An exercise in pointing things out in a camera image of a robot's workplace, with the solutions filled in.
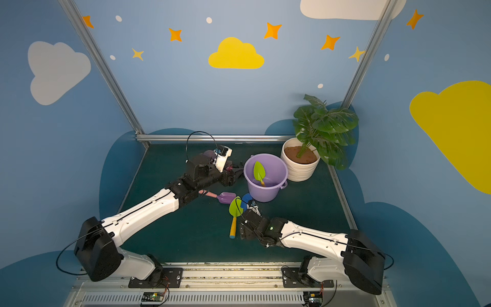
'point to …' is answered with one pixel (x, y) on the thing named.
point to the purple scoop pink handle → (224, 197)
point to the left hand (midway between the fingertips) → (236, 163)
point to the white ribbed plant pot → (300, 160)
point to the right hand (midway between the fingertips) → (250, 223)
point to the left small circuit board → (153, 297)
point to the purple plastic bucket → (276, 174)
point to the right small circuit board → (314, 299)
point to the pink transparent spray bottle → (210, 154)
